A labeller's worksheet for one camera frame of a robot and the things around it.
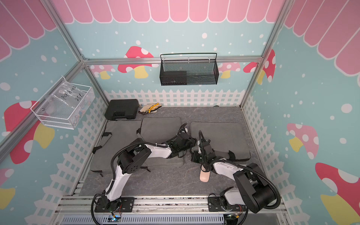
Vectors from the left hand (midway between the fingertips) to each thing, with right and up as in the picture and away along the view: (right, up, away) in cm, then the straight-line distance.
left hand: (197, 142), depth 96 cm
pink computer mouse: (+3, -18, -13) cm, 23 cm away
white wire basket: (-72, +23, -24) cm, 79 cm away
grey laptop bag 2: (-26, +8, +3) cm, 27 cm away
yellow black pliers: (-35, +26, +24) cm, 50 cm away
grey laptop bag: (-58, +5, +4) cm, 58 cm away
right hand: (-5, -7, -6) cm, 10 cm away
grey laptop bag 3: (+22, +2, +4) cm, 22 cm away
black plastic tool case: (-61, +25, +18) cm, 68 cm away
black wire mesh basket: (-5, +50, -2) cm, 50 cm away
